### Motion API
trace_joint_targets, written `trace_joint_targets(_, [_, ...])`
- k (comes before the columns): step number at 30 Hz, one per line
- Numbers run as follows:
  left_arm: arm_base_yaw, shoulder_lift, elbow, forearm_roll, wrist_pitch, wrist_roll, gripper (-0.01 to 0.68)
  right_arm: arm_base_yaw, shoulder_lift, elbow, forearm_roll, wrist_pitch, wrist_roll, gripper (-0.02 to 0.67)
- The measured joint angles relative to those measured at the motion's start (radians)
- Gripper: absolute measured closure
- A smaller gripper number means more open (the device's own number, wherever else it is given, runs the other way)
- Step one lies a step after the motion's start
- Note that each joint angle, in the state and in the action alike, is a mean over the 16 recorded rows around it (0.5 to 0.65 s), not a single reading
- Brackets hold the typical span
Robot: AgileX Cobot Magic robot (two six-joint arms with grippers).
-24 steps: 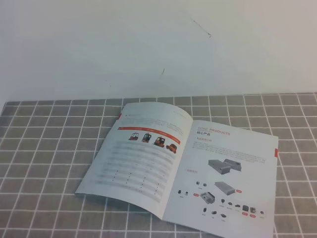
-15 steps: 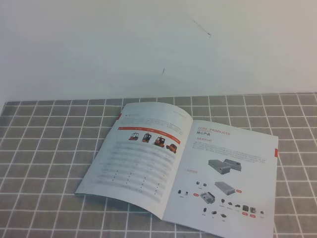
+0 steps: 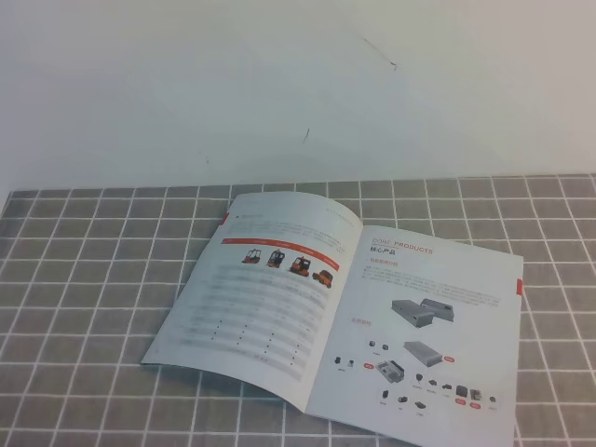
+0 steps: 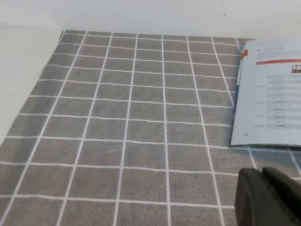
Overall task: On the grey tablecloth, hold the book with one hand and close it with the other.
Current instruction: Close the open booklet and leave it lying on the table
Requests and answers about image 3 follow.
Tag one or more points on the white product catalogue book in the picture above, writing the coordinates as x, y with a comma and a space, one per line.
406, 335

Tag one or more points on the grey checked tablecloth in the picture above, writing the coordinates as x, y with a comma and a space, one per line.
88, 275

